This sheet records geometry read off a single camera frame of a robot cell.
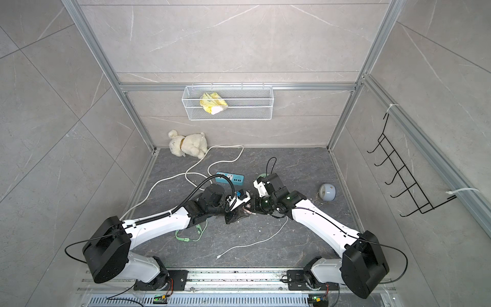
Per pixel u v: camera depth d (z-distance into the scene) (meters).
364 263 0.40
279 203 0.60
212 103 0.85
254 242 0.84
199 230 0.85
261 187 0.75
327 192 0.90
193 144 1.10
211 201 0.64
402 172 0.68
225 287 0.73
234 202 0.65
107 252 0.42
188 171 1.07
